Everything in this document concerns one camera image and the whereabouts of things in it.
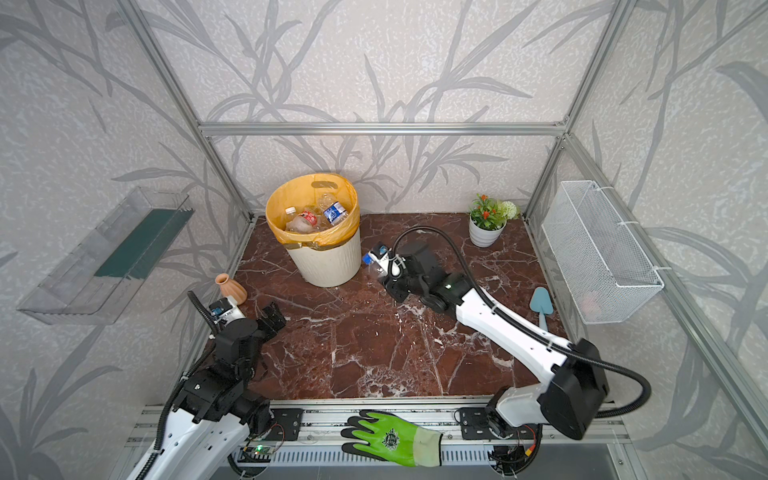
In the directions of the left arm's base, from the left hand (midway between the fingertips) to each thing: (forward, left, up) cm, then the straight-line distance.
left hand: (270, 301), depth 77 cm
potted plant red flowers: (+33, -63, -3) cm, 71 cm away
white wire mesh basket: (-3, -77, +19) cm, 79 cm away
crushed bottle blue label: (+2, -27, +15) cm, 31 cm away
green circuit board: (-31, 0, -17) cm, 35 cm away
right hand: (+9, -30, +6) cm, 32 cm away
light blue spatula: (+9, -79, -17) cm, 82 cm away
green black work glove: (-28, -31, -14) cm, 44 cm away
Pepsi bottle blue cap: (+28, -13, +6) cm, 31 cm away
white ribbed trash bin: (+14, -12, -5) cm, 19 cm away
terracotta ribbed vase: (+9, +18, -9) cm, 22 cm away
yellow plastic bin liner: (+35, -2, +6) cm, 36 cm away
